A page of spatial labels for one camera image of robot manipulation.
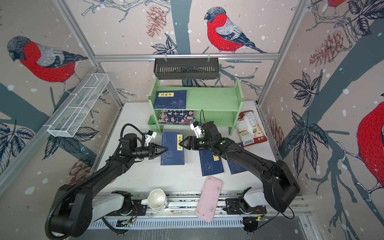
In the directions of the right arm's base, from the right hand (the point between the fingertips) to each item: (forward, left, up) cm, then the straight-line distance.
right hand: (182, 146), depth 77 cm
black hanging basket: (+57, +2, +11) cm, 58 cm away
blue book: (+23, +10, +12) cm, 28 cm away
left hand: (-3, +8, 0) cm, 9 cm away
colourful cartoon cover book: (+21, +6, -2) cm, 22 cm away
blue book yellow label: (-2, -15, -18) cm, 23 cm away
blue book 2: (-3, +4, -5) cm, 7 cm away
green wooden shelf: (+21, -20, +10) cm, 30 cm away
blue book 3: (-4, -30, -18) cm, 35 cm away
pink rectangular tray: (-21, -15, -16) cm, 30 cm away
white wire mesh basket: (+18, +56, +15) cm, 61 cm away
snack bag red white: (+20, -42, -15) cm, 49 cm away
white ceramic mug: (-22, +12, -15) cm, 30 cm away
